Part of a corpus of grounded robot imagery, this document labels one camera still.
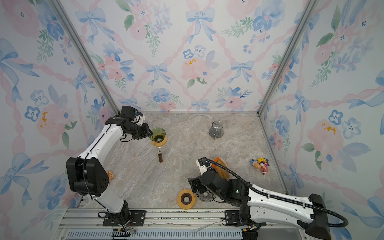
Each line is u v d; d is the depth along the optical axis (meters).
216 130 1.00
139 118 0.76
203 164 0.62
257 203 0.47
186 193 0.80
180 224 0.73
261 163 0.90
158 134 0.90
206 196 0.80
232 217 0.74
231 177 0.47
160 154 0.90
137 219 0.74
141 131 0.77
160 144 0.88
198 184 0.62
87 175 0.45
